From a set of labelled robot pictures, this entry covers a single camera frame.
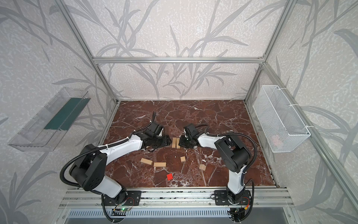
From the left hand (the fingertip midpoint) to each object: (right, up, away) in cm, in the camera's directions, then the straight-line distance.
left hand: (170, 138), depth 89 cm
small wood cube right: (+20, -16, -5) cm, 26 cm away
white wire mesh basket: (+54, +10, -27) cm, 61 cm away
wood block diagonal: (+4, -3, +5) cm, 7 cm away
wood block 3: (-8, -15, -4) cm, 18 cm away
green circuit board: (-23, -33, -18) cm, 44 cm away
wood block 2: (-15, -14, -2) cm, 21 cm away
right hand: (+5, -2, +5) cm, 7 cm away
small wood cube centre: (+8, -13, -2) cm, 15 cm away
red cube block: (+1, -21, -8) cm, 22 cm away
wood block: (+2, -4, +4) cm, 6 cm away
